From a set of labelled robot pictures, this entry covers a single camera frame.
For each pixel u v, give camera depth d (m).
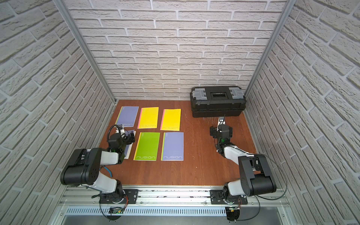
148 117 1.07
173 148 0.91
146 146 0.92
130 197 0.73
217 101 0.98
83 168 0.45
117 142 0.72
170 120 1.07
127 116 1.10
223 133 0.69
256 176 0.44
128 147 0.88
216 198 0.73
